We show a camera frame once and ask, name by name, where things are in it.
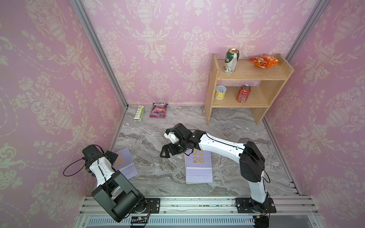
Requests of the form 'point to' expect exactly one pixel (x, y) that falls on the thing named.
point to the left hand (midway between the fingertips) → (108, 162)
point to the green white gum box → (139, 113)
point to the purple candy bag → (158, 110)
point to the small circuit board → (139, 219)
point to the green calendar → (195, 183)
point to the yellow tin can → (220, 92)
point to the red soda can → (243, 93)
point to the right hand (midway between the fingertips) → (166, 153)
